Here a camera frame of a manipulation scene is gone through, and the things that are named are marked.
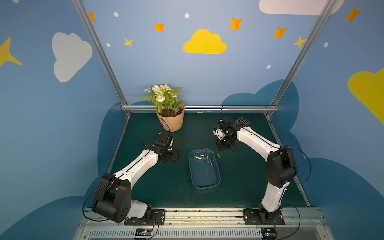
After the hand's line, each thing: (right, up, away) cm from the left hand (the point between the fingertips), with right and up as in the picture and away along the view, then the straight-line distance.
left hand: (176, 154), depth 88 cm
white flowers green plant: (-7, +35, +1) cm, 35 cm away
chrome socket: (+27, -2, +9) cm, 29 cm away
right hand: (+28, +4, +4) cm, 28 cm away
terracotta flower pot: (-5, +22, +12) cm, 25 cm away
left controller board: (-14, -36, -16) cm, 41 cm away
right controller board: (+48, -37, -15) cm, 62 cm away
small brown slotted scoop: (+50, +22, +28) cm, 61 cm away
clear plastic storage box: (+17, -9, +3) cm, 20 cm away
